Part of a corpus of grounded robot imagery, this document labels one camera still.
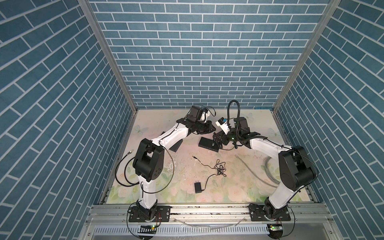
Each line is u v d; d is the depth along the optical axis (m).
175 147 0.95
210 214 0.75
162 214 0.74
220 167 0.89
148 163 0.50
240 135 0.72
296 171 0.47
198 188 0.81
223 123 0.80
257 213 0.74
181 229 0.71
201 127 0.77
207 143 1.00
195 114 0.72
